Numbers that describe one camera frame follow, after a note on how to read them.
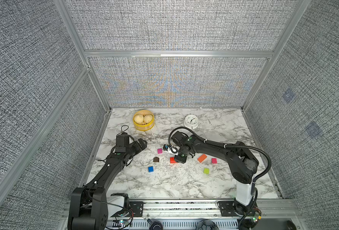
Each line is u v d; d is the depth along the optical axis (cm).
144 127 104
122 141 67
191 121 106
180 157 80
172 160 89
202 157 90
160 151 93
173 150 80
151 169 88
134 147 78
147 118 104
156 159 92
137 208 73
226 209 73
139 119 106
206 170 87
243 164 51
